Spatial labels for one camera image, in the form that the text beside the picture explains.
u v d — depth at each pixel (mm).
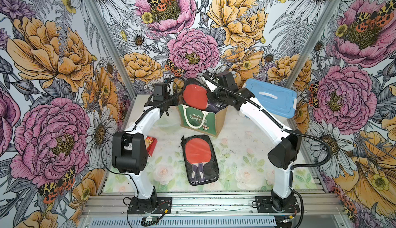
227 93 526
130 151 488
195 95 807
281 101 938
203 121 852
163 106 674
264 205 736
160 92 702
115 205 759
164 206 732
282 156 487
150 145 906
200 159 950
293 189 613
